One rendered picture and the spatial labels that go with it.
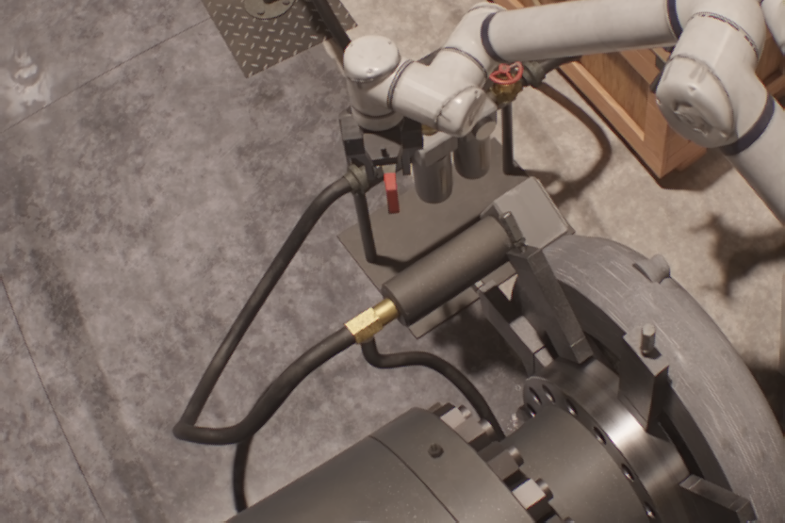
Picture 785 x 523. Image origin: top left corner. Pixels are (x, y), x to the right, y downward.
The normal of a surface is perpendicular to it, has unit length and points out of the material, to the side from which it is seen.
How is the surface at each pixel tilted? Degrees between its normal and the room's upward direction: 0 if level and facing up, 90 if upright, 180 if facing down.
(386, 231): 0
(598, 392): 21
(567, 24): 57
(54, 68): 0
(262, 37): 0
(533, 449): 33
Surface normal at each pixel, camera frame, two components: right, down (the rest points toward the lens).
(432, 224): -0.08, -0.48
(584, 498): -0.01, -0.29
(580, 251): -0.42, -0.83
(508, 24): -0.79, -0.20
